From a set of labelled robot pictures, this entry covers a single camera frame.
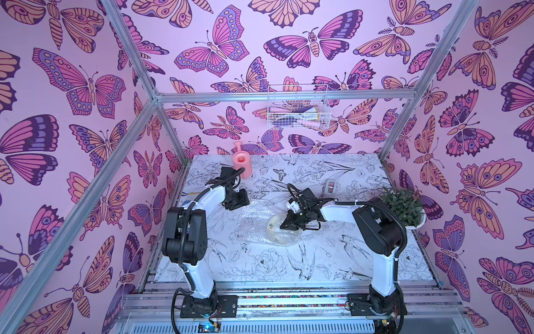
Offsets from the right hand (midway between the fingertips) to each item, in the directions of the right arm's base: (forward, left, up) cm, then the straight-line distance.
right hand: (280, 225), depth 93 cm
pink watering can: (+33, +20, +8) cm, 40 cm away
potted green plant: (+1, -48, +17) cm, 51 cm away
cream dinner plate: (-6, 0, +1) cm, 6 cm away
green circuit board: (-38, +26, -4) cm, 46 cm away
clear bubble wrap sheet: (+2, +10, -2) cm, 10 cm away
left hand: (+9, +15, +5) cm, 18 cm away
